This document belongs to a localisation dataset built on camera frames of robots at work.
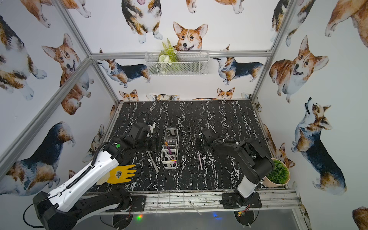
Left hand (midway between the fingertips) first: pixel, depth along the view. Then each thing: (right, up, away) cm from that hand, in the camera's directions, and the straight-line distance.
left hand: (161, 138), depth 76 cm
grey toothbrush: (-8, -17, +12) cm, 22 cm away
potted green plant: (+61, -18, -3) cm, 64 cm away
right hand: (+18, -8, +17) cm, 26 cm away
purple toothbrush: (+3, -7, +6) cm, 10 cm away
